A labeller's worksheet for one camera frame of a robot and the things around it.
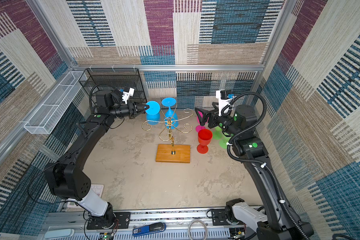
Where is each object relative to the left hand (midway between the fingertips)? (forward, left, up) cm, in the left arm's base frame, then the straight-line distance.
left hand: (148, 105), depth 73 cm
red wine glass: (-4, -29, -21) cm, 36 cm away
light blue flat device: (-47, +42, -37) cm, 73 cm away
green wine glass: (+1, -43, -35) cm, 56 cm away
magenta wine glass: (+12, -28, -33) cm, 45 cm away
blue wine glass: (-2, -2, -4) cm, 5 cm away
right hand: (-9, -25, +6) cm, 27 cm away
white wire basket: (-5, +49, -3) cm, 49 cm away
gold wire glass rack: (+9, -5, -36) cm, 37 cm away
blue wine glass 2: (-6, -11, -4) cm, 13 cm away
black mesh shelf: (+35, +37, -10) cm, 52 cm away
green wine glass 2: (+1, -38, -26) cm, 46 cm away
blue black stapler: (-46, 0, -32) cm, 56 cm away
